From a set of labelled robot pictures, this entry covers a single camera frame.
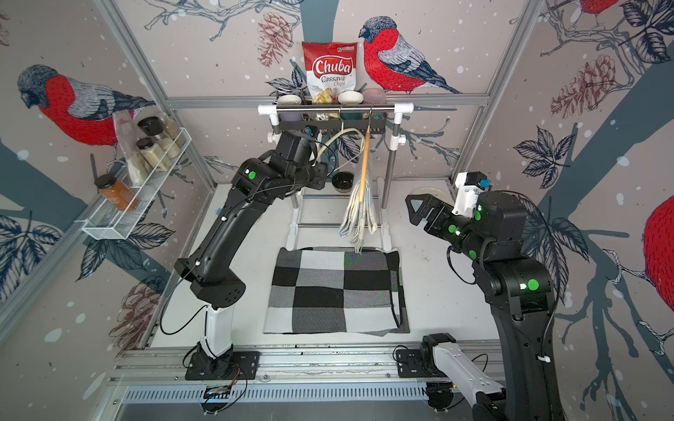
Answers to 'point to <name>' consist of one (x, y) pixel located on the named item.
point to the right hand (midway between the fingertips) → (418, 200)
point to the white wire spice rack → (109, 222)
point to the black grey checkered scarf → (336, 289)
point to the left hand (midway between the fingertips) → (325, 162)
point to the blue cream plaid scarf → (357, 216)
